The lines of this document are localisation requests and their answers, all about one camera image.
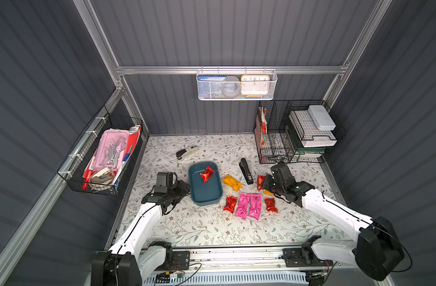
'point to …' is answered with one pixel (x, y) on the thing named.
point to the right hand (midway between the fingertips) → (265, 180)
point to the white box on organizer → (321, 117)
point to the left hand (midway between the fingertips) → (188, 188)
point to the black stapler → (245, 170)
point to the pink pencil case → (111, 150)
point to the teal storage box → (206, 184)
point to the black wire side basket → (77, 168)
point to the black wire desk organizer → (296, 131)
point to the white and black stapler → (184, 153)
